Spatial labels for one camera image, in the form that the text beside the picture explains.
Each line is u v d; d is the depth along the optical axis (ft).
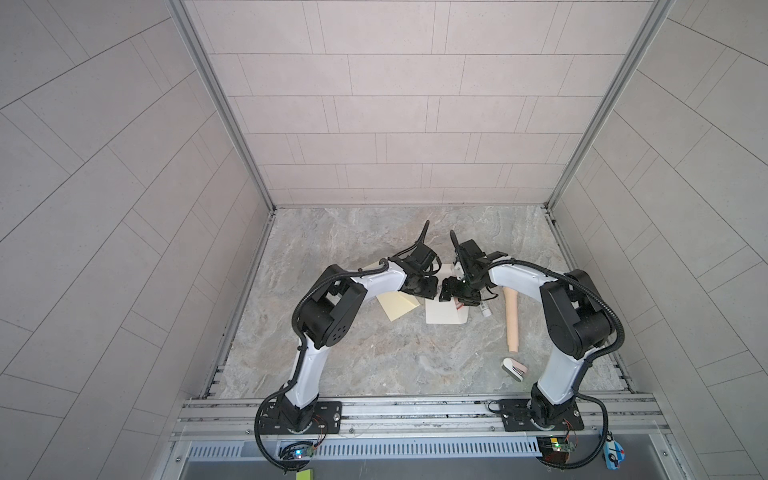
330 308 1.70
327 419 2.30
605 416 2.15
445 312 2.90
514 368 2.53
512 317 2.80
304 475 2.07
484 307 2.91
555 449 2.23
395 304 2.99
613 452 2.15
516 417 2.32
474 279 2.28
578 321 1.58
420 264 2.48
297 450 2.12
